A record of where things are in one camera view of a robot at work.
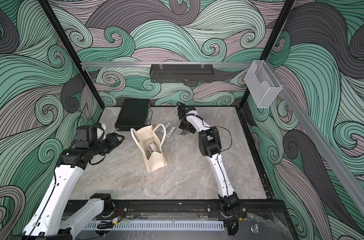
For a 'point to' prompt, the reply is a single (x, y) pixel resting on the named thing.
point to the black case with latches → (134, 113)
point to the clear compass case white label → (150, 148)
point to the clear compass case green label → (184, 132)
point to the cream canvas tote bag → (157, 160)
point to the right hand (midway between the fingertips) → (185, 130)
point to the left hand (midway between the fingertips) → (121, 137)
